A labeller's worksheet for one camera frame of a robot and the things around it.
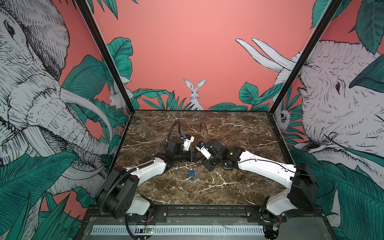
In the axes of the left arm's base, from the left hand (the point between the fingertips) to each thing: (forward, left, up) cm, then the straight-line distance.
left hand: (203, 153), depth 81 cm
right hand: (-3, 0, -1) cm, 4 cm away
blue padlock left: (-5, +7, -14) cm, 16 cm away
